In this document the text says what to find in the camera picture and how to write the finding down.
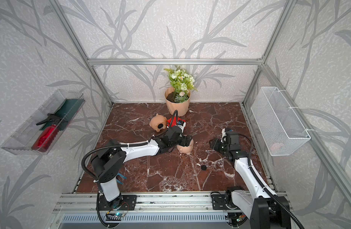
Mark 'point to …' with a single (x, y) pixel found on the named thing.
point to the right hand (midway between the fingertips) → (212, 141)
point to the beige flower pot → (180, 101)
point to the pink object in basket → (275, 147)
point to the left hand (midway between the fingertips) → (187, 136)
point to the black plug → (203, 167)
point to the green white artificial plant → (181, 82)
